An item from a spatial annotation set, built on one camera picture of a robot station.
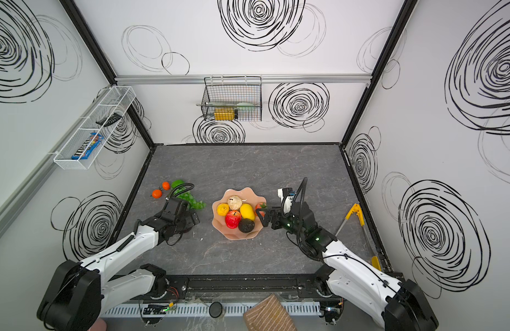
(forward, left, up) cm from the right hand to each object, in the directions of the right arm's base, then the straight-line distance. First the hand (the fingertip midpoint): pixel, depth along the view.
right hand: (263, 209), depth 77 cm
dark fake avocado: (-3, +7, -9) cm, 12 cm away
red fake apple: (0, +13, -9) cm, 16 cm away
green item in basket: (+40, +14, +19) cm, 47 cm away
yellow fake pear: (+4, +17, -8) cm, 20 cm away
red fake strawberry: (+5, +1, -7) cm, 9 cm away
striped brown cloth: (-31, -2, -15) cm, 34 cm away
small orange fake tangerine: (+18, +48, -12) cm, 52 cm away
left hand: (+2, +31, -12) cm, 34 cm away
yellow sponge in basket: (+36, +17, +17) cm, 44 cm away
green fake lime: (+20, +42, -11) cm, 48 cm away
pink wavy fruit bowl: (0, +19, -12) cm, 22 cm away
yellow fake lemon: (+5, +7, -11) cm, 14 cm away
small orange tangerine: (+14, +51, -13) cm, 54 cm away
